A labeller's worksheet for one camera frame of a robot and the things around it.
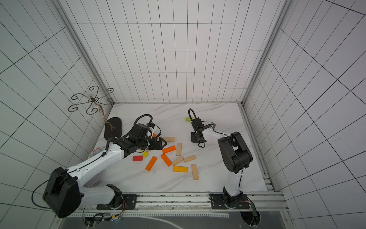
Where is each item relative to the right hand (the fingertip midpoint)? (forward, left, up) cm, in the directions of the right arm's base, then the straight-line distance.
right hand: (197, 135), depth 100 cm
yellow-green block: (-17, +34, +1) cm, 37 cm away
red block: (-20, +38, +2) cm, 43 cm away
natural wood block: (-25, +1, 0) cm, 25 cm away
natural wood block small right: (-18, +5, +1) cm, 18 cm away
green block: (+14, +8, 0) cm, 16 cm away
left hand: (-15, +23, +12) cm, 30 cm away
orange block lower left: (-23, +28, +2) cm, 36 cm away
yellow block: (-24, +10, +1) cm, 27 cm away
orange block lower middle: (-19, +19, +1) cm, 27 cm away
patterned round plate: (-18, +64, +5) cm, 67 cm away
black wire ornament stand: (+1, +62, +2) cm, 62 cm away
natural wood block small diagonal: (-19, +12, +1) cm, 23 cm away
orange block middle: (-12, +19, +1) cm, 23 cm away
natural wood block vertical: (-12, +12, 0) cm, 17 cm away
